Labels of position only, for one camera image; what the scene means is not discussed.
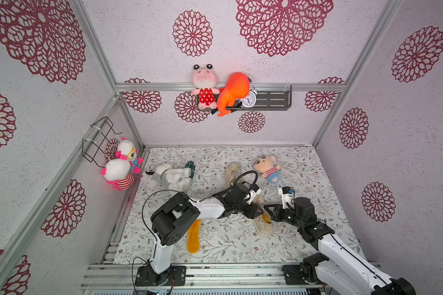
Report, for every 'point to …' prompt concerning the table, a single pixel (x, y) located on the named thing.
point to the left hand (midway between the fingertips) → (259, 210)
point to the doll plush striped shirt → (265, 165)
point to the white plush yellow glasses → (126, 150)
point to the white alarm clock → (250, 100)
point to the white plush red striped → (116, 172)
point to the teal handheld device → (192, 166)
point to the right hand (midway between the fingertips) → (264, 205)
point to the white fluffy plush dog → (175, 177)
